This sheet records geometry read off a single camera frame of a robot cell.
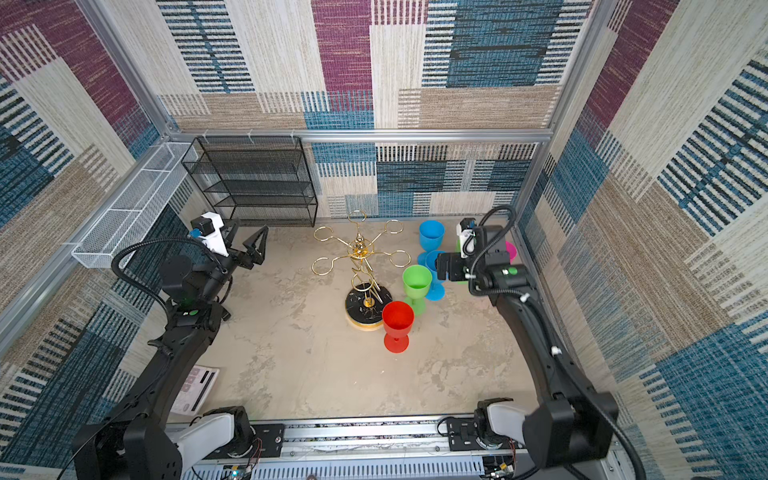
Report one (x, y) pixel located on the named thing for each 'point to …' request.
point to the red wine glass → (398, 318)
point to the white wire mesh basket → (148, 195)
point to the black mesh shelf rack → (259, 180)
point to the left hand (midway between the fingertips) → (251, 220)
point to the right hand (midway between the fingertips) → (454, 265)
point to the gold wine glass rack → (368, 304)
